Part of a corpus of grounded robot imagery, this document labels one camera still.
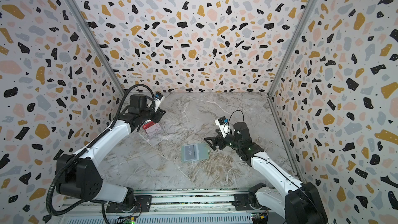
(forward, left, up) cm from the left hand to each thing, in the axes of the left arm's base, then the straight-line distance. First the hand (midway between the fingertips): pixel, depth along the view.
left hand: (163, 107), depth 84 cm
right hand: (-14, -26, -4) cm, 29 cm away
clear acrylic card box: (-3, +10, -20) cm, 22 cm away
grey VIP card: (-17, -13, -21) cm, 30 cm away
